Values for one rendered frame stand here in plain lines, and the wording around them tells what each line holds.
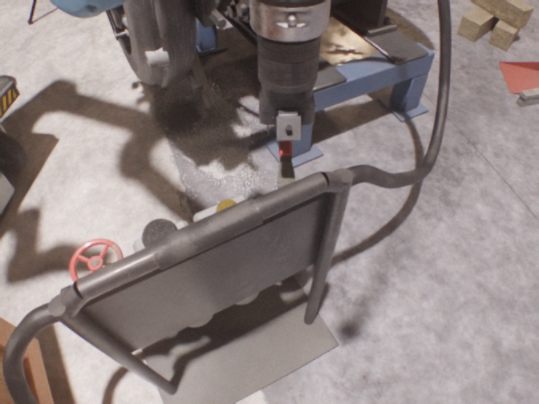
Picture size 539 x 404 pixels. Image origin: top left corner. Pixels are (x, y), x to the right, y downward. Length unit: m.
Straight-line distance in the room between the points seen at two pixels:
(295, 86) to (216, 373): 0.67
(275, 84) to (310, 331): 0.63
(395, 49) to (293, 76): 0.87
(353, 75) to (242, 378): 0.86
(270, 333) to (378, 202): 0.50
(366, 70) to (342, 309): 0.68
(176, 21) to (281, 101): 0.37
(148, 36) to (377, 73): 0.68
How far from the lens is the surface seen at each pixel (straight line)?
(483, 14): 2.19
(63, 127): 1.56
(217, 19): 0.74
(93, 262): 0.50
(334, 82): 1.11
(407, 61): 1.29
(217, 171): 1.20
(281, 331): 0.94
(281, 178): 0.57
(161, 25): 0.80
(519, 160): 1.52
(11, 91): 1.29
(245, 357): 0.93
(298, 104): 0.51
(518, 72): 2.01
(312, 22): 0.43
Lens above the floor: 0.91
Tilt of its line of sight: 54 degrees down
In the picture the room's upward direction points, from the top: 1 degrees counter-clockwise
